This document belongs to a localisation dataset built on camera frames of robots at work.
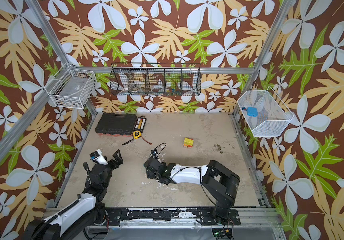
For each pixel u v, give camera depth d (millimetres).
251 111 858
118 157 781
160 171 652
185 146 991
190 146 967
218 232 740
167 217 750
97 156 716
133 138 1045
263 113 826
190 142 956
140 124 1115
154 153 770
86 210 568
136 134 1043
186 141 956
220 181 491
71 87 862
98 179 629
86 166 627
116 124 1080
